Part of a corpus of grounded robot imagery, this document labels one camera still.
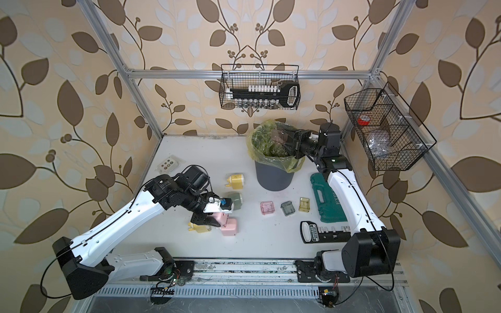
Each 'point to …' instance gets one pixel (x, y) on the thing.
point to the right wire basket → (392, 135)
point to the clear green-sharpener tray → (288, 208)
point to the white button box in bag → (168, 165)
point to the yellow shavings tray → (304, 205)
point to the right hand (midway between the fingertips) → (280, 134)
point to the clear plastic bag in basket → (379, 143)
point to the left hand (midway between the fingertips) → (218, 210)
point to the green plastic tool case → (331, 210)
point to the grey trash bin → (273, 179)
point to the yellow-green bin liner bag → (266, 143)
